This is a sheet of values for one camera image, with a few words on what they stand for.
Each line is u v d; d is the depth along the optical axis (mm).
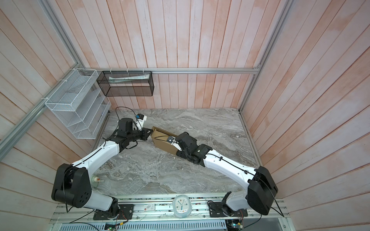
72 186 425
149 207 743
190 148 592
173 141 698
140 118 764
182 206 730
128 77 899
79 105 731
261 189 406
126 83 1035
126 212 733
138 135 746
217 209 733
